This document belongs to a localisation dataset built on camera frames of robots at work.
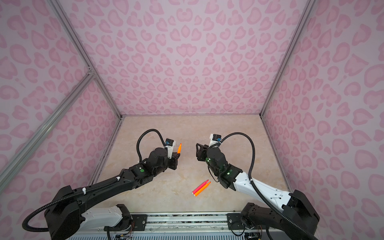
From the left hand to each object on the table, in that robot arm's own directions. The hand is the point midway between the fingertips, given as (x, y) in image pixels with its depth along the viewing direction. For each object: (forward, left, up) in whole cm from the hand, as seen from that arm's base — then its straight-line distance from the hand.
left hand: (180, 152), depth 80 cm
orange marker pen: (+2, 0, +1) cm, 2 cm away
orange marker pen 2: (-15, -11, -16) cm, 25 cm away
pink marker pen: (-13, -10, -16) cm, 23 cm away
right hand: (+1, -10, +5) cm, 11 cm away
